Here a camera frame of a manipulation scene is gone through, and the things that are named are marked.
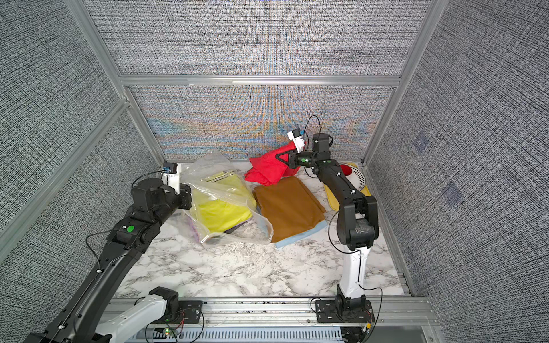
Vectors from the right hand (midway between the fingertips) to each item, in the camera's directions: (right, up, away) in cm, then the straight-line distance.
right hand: (277, 149), depth 85 cm
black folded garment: (-19, -33, +7) cm, 39 cm away
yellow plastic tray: (+27, -21, +17) cm, 38 cm away
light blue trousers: (+15, -33, +5) cm, 37 cm away
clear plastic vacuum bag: (-9, -34, +7) cm, 36 cm away
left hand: (-29, -13, -14) cm, 35 cm away
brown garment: (+5, -24, +8) cm, 26 cm away
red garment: (-5, -8, 0) cm, 9 cm away
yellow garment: (-24, -21, +7) cm, 33 cm away
